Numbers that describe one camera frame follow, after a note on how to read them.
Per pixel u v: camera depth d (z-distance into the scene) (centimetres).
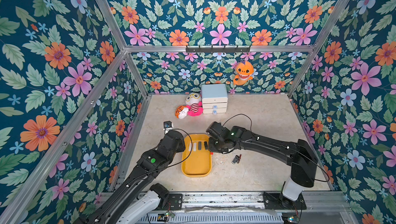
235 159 86
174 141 55
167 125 65
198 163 90
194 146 91
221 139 60
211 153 79
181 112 101
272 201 73
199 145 92
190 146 92
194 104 105
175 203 73
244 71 96
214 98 99
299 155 45
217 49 93
